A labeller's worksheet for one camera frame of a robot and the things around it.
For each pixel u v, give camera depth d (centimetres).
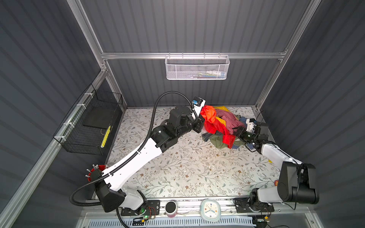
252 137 71
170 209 68
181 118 47
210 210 70
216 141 96
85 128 73
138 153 43
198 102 53
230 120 90
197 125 57
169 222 70
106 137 69
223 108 99
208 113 60
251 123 82
